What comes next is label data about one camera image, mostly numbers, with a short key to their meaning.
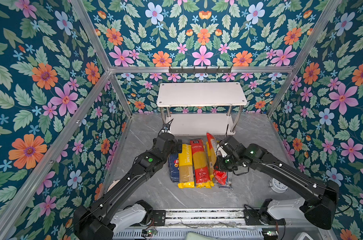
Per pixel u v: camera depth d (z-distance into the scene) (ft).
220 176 2.18
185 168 2.70
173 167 2.81
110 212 1.51
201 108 4.00
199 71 3.04
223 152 1.96
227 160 2.02
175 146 2.26
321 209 1.24
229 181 2.70
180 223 2.39
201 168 2.73
